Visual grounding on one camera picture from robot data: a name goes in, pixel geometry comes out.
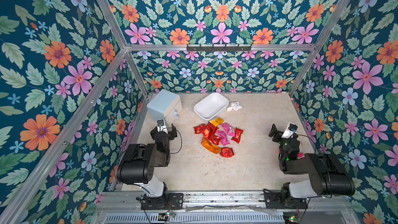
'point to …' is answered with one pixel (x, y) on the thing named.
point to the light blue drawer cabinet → (166, 105)
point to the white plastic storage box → (211, 106)
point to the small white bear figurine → (235, 106)
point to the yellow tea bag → (216, 121)
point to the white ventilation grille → (196, 218)
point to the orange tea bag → (210, 146)
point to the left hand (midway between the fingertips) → (164, 124)
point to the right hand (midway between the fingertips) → (282, 125)
